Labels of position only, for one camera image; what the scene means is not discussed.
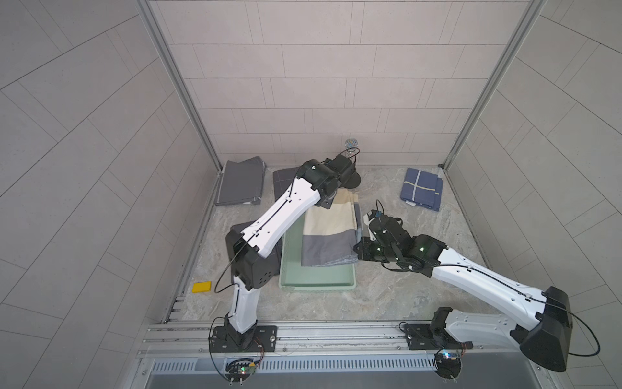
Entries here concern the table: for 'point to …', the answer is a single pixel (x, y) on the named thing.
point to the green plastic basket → (296, 277)
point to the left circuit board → (240, 369)
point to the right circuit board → (448, 365)
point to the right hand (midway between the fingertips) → (351, 250)
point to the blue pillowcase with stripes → (422, 189)
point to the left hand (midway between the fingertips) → (318, 196)
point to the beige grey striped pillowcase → (330, 236)
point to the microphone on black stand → (351, 147)
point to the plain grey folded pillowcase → (241, 183)
